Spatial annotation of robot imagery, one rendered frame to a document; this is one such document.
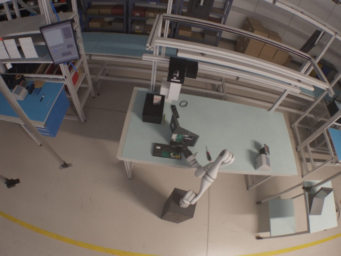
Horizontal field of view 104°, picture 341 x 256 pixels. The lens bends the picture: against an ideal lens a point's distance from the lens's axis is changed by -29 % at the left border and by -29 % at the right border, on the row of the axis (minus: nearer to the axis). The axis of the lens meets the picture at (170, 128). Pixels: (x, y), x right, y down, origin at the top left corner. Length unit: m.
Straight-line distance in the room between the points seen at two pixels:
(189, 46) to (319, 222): 2.16
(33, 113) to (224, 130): 2.24
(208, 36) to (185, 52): 3.86
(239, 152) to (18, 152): 3.33
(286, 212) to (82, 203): 2.91
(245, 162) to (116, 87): 2.69
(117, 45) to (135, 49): 0.32
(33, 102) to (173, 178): 2.16
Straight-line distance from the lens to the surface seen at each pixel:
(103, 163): 2.85
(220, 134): 2.02
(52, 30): 1.79
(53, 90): 2.59
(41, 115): 2.39
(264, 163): 1.92
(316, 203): 2.28
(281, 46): 1.95
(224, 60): 1.35
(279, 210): 2.97
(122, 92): 3.56
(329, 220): 2.53
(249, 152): 2.07
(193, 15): 2.95
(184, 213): 1.79
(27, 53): 2.58
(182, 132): 1.65
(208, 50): 1.29
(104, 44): 3.18
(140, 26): 5.10
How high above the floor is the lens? 2.59
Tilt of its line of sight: 57 degrees down
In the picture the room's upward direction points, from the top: 14 degrees clockwise
